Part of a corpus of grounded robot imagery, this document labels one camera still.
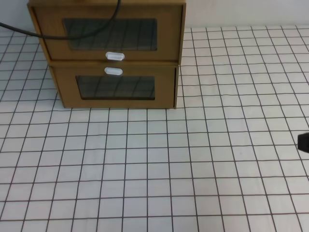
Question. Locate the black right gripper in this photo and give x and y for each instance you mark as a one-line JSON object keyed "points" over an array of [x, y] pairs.
{"points": [[303, 142]]}

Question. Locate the white grid tablecloth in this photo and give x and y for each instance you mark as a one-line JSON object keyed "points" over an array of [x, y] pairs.
{"points": [[225, 160]]}

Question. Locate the lower white box handle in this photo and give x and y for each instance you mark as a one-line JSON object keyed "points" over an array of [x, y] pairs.
{"points": [[113, 71]]}

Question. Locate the white box handle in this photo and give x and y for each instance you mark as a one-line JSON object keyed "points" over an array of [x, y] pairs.
{"points": [[113, 71], [115, 56]]}

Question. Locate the upper white box handle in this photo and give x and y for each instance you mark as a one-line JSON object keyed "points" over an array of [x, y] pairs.
{"points": [[115, 56]]}

